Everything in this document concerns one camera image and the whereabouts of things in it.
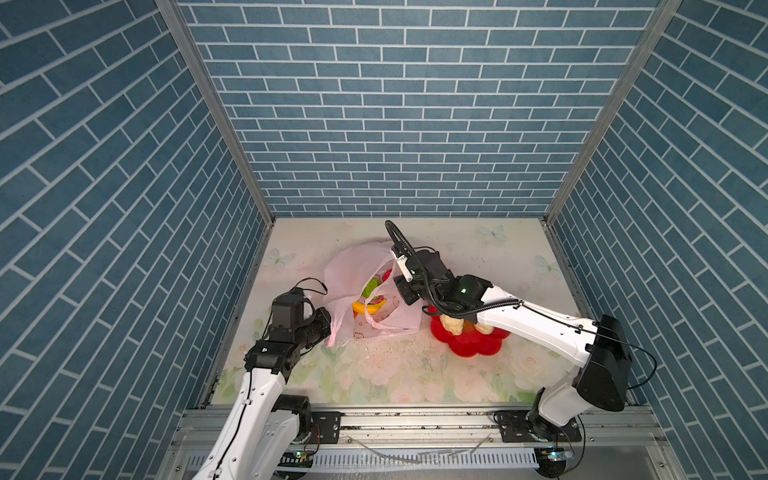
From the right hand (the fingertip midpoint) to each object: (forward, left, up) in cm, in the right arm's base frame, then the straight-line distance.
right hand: (397, 271), depth 78 cm
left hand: (-9, +15, -8) cm, 19 cm away
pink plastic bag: (-6, +9, -3) cm, 11 cm away
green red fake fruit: (-3, +6, -2) cm, 7 cm away
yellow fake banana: (-2, +12, -18) cm, 22 cm away
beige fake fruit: (-5, -17, -19) cm, 26 cm away
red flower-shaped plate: (-9, -22, -22) cm, 32 cm away
